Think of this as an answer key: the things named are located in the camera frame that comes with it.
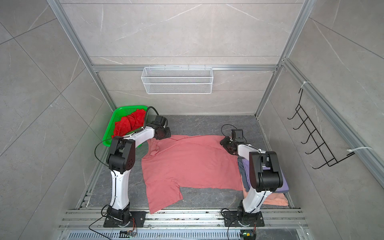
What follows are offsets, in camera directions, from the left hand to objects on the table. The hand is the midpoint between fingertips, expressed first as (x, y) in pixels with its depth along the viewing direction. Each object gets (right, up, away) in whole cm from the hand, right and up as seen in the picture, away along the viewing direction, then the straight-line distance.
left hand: (168, 131), depth 105 cm
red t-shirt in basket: (-27, +6, +3) cm, 28 cm away
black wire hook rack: (+75, -9, -43) cm, 87 cm away
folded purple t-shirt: (+49, -19, -18) cm, 56 cm away
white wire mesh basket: (+7, +35, -5) cm, 36 cm away
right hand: (+37, -7, -5) cm, 38 cm away
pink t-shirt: (+4, -20, -10) cm, 23 cm away
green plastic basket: (-39, +15, +10) cm, 43 cm away
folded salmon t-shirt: (+63, -35, -28) cm, 77 cm away
